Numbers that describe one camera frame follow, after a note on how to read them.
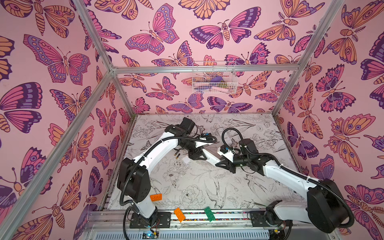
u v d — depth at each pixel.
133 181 0.45
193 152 0.70
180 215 0.74
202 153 0.70
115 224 0.73
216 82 0.94
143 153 0.49
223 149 0.69
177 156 0.97
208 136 0.69
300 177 0.48
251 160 0.65
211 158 0.76
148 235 0.72
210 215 0.74
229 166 0.70
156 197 0.80
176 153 0.98
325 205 0.41
